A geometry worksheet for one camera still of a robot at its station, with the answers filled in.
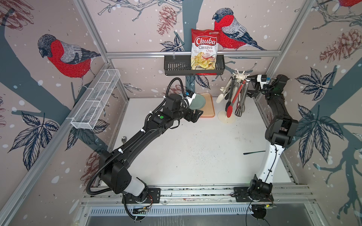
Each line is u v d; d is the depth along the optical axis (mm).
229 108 836
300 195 755
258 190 650
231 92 822
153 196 729
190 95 636
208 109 1111
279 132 610
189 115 659
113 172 403
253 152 895
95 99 789
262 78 757
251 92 828
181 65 1070
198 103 1276
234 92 827
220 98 936
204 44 835
